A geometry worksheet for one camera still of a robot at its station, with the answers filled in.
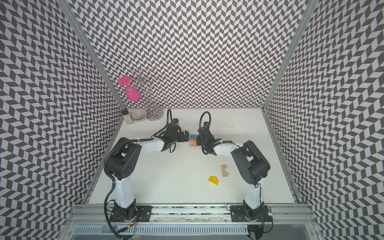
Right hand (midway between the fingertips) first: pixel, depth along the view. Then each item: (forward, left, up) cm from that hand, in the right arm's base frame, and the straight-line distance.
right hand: (200, 140), depth 97 cm
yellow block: (-25, -7, -2) cm, 26 cm away
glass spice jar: (+18, +51, +6) cm, 55 cm away
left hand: (+5, +11, +1) cm, 12 cm away
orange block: (-2, +3, +1) cm, 4 cm away
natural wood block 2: (-3, +4, -1) cm, 5 cm away
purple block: (+1, +3, +3) cm, 4 cm away
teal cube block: (0, +5, +4) cm, 7 cm away
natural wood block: (-2, +7, -1) cm, 7 cm away
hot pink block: (-1, +6, +2) cm, 6 cm away
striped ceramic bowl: (+23, +46, +1) cm, 52 cm away
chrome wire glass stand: (+28, +35, -2) cm, 45 cm away
